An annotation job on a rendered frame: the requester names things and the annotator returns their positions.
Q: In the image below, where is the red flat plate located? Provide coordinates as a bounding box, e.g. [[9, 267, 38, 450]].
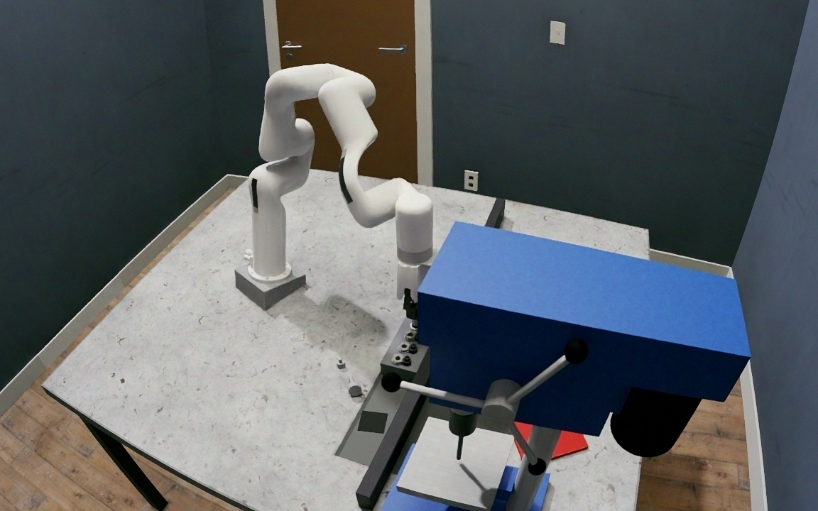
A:
[[514, 422, 589, 460]]

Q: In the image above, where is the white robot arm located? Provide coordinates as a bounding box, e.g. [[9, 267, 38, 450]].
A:
[[244, 64, 439, 283]]

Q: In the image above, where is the dark grey long flat bar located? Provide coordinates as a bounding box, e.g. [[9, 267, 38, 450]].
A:
[[356, 198, 506, 510]]

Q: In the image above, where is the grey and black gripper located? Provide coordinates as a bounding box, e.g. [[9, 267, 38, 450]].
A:
[[397, 255, 430, 320]]

